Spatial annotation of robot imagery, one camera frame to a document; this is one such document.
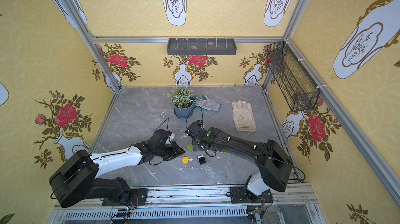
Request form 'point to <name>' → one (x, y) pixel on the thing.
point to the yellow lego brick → (185, 160)
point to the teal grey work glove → (206, 103)
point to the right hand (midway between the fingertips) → (198, 147)
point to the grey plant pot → (184, 113)
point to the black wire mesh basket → (299, 91)
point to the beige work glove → (243, 116)
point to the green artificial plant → (181, 96)
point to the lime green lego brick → (190, 147)
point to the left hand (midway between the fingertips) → (187, 153)
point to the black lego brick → (201, 160)
